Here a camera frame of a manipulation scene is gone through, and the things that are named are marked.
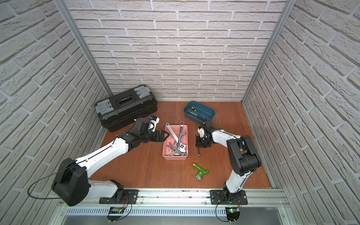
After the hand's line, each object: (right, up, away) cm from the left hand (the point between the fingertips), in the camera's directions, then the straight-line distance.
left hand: (166, 132), depth 83 cm
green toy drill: (+20, -25, -4) cm, 32 cm away
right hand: (+21, -10, +11) cm, 26 cm away
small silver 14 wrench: (+20, -16, +6) cm, 26 cm away
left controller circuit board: (-26, -40, -10) cm, 49 cm away
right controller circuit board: (+36, -41, -12) cm, 56 cm away
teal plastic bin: (+22, +12, +27) cm, 37 cm away
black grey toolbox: (-31, +13, +9) cm, 35 cm away
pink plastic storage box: (+3, -5, +7) cm, 10 cm away
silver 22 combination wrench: (+9, +4, +11) cm, 15 cm away
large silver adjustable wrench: (+9, -10, +7) cm, 15 cm away
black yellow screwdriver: (+18, +16, +31) cm, 39 cm away
